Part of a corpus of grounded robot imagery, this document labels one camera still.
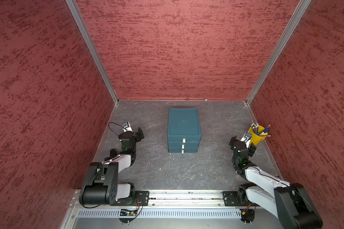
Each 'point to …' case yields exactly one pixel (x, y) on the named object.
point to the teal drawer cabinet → (184, 133)
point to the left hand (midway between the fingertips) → (133, 132)
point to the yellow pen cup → (257, 138)
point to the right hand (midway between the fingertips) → (241, 141)
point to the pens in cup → (255, 127)
